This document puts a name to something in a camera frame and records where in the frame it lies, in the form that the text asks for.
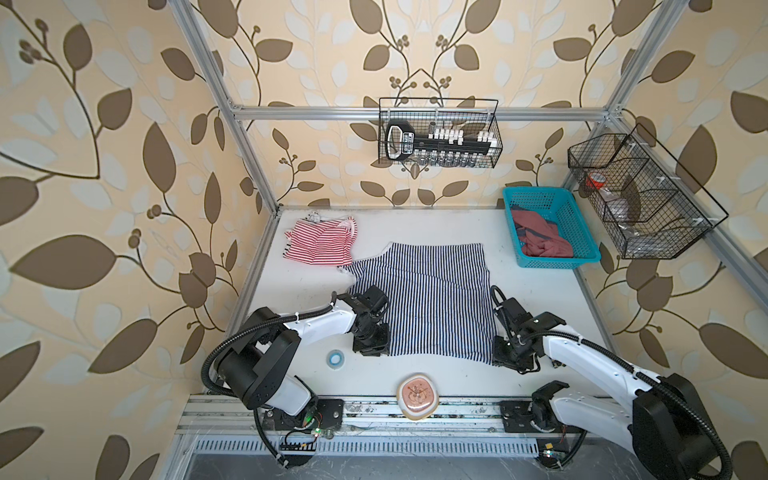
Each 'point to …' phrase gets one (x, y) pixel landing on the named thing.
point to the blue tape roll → (335, 359)
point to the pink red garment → (540, 235)
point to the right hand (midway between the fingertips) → (498, 365)
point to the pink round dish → (417, 396)
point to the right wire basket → (653, 208)
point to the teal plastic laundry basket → (559, 204)
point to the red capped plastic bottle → (595, 180)
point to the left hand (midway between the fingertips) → (391, 350)
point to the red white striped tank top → (314, 240)
